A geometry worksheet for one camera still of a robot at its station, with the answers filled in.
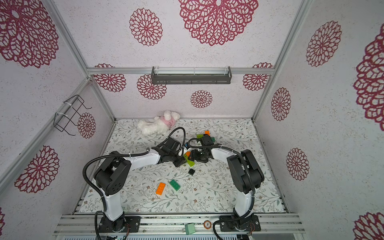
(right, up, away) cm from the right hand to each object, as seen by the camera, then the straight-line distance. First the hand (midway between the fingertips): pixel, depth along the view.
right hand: (191, 157), depth 95 cm
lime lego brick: (0, -4, -1) cm, 4 cm away
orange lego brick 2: (+12, +16, +17) cm, 26 cm away
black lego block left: (0, -8, -6) cm, 10 cm away
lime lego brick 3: (+6, +13, +11) cm, 18 cm away
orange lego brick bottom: (-18, -16, -10) cm, 26 cm away
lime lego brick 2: (-3, 0, -3) cm, 5 cm away
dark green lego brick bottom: (-9, -14, -10) cm, 20 cm away
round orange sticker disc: (+8, -30, -21) cm, 38 cm away
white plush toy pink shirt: (-22, +21, +10) cm, 32 cm away
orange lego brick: (-2, +3, -8) cm, 9 cm away
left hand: (-5, -1, -1) cm, 5 cm away
